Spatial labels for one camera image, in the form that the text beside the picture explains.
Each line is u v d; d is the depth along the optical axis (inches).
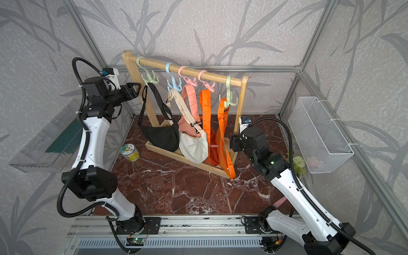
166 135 38.9
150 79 28.3
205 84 25.3
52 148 24.9
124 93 25.8
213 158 35.5
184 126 38.8
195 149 33.8
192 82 26.7
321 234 14.7
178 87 27.4
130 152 35.8
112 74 25.2
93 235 28.5
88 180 17.5
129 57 25.5
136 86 28.6
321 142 24.4
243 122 22.8
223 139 36.9
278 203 31.0
